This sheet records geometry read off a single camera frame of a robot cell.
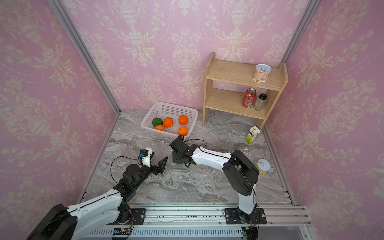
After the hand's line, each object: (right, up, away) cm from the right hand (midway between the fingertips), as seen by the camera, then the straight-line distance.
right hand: (178, 156), depth 89 cm
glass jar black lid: (+48, +32, -3) cm, 58 cm away
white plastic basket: (-21, +30, +23) cm, 43 cm away
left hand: (-8, +1, -7) cm, 11 cm away
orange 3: (+1, +22, +20) cm, 30 cm away
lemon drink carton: (+47, +14, +3) cm, 49 cm away
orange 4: (+1, +14, +13) cm, 19 cm away
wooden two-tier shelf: (+33, +35, +9) cm, 49 cm away
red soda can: (+42, +35, -2) cm, 54 cm away
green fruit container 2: (+1, 0, -10) cm, 10 cm away
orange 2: (-14, +17, +14) cm, 26 cm away
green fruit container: (-17, +21, +17) cm, 32 cm away
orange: (-9, +21, +17) cm, 28 cm away
